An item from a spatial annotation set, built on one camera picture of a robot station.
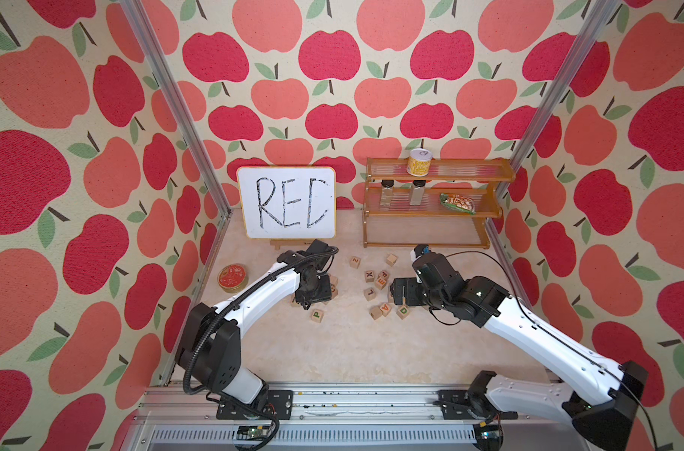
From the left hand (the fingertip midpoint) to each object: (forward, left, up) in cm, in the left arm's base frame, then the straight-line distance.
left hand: (327, 302), depth 83 cm
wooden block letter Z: (+20, -9, -7) cm, 23 cm away
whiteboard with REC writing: (+34, +15, +9) cm, 39 cm away
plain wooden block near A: (+1, -16, -9) cm, 18 cm away
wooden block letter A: (+2, -19, -7) cm, 20 cm away
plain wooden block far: (+21, -23, -7) cm, 32 cm away
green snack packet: (+32, -45, +12) cm, 56 cm away
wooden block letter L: (+7, -14, -7) cm, 17 cm away
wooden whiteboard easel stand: (+29, +15, -6) cm, 33 cm away
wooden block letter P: (-1, +3, -7) cm, 8 cm away
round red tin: (+12, +33, -6) cm, 36 cm away
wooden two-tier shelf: (+52, -44, +2) cm, 68 cm away
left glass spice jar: (+36, -20, +13) cm, 43 cm away
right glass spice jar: (+36, -31, +13) cm, 50 cm away
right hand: (-2, -22, +10) cm, 24 cm away
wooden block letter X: (+14, -14, -7) cm, 22 cm away
